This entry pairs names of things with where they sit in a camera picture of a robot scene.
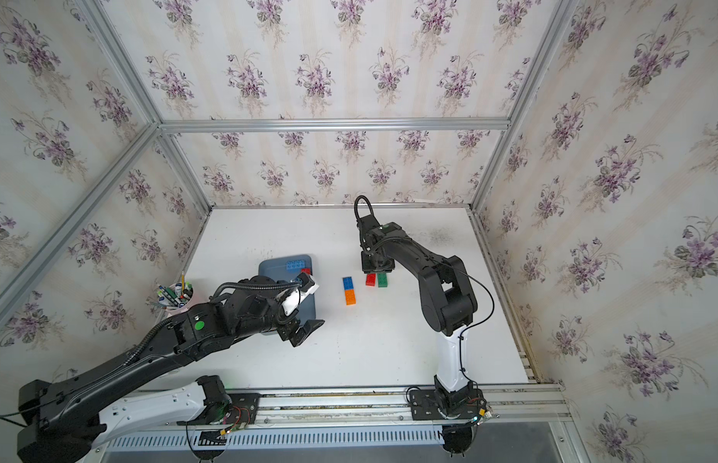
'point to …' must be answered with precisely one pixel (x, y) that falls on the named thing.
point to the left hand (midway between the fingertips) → (315, 308)
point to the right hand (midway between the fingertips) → (378, 269)
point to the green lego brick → (382, 280)
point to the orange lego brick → (350, 298)
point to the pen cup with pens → (176, 297)
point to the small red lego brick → (307, 270)
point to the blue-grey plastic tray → (284, 266)
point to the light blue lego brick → (295, 264)
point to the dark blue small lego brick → (347, 284)
